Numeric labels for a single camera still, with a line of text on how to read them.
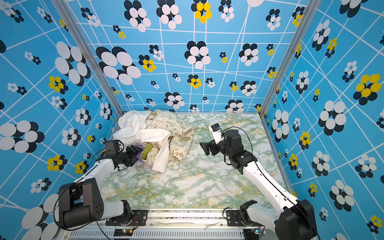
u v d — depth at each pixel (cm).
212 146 68
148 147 83
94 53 87
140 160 90
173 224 72
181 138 103
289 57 85
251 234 71
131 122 102
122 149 77
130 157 79
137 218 73
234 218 73
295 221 38
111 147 70
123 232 72
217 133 67
